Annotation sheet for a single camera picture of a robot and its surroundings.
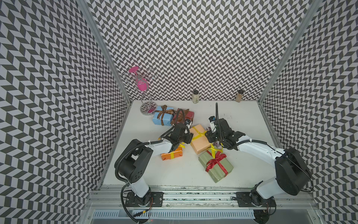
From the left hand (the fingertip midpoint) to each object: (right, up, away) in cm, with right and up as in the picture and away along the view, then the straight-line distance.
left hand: (188, 133), depth 93 cm
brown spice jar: (+43, +28, +21) cm, 55 cm away
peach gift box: (+8, -6, -3) cm, 10 cm away
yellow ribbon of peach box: (+15, -9, -7) cm, 19 cm away
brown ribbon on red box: (-5, +11, +6) cm, 13 cm away
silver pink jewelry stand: (-36, +42, +12) cm, 56 cm away
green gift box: (+17, -17, -14) cm, 28 cm away
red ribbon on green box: (+18, -12, -11) cm, 24 cm away
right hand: (+13, -1, -6) cm, 14 cm away
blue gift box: (-18, +11, +6) cm, 22 cm away
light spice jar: (+7, +27, +20) cm, 34 cm away
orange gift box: (-6, -10, -13) cm, 17 cm away
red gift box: (+1, +12, +8) cm, 14 cm away
